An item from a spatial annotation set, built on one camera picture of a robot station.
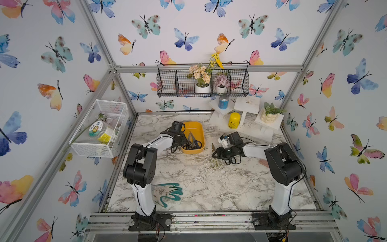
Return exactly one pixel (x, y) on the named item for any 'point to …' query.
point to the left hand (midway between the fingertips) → (184, 139)
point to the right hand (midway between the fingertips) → (215, 154)
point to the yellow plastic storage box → (196, 128)
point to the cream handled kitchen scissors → (214, 162)
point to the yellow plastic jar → (234, 120)
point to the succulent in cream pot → (270, 113)
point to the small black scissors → (192, 143)
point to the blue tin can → (223, 102)
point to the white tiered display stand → (251, 124)
